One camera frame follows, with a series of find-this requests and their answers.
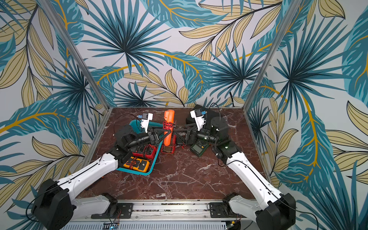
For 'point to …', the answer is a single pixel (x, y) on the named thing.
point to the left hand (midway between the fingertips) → (167, 131)
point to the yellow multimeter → (138, 164)
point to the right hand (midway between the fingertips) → (179, 129)
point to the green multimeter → (199, 147)
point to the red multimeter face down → (169, 149)
